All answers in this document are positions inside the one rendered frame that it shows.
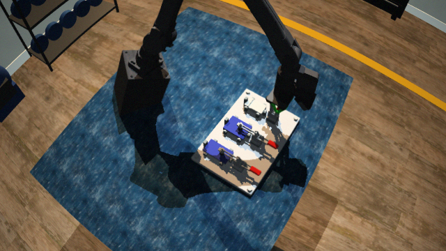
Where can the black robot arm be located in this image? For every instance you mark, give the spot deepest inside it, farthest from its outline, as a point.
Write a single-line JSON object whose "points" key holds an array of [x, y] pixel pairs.
{"points": [[286, 48]]}

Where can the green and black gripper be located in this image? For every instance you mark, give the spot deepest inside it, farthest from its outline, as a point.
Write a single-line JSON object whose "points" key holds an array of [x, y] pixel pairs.
{"points": [[273, 99]]}

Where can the white fixture plate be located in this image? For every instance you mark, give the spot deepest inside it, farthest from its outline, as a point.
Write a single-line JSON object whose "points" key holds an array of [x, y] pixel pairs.
{"points": [[261, 158]]}

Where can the blue rectangular block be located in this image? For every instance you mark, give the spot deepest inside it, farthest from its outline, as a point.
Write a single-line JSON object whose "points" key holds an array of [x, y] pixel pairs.
{"points": [[232, 128], [212, 149]]}

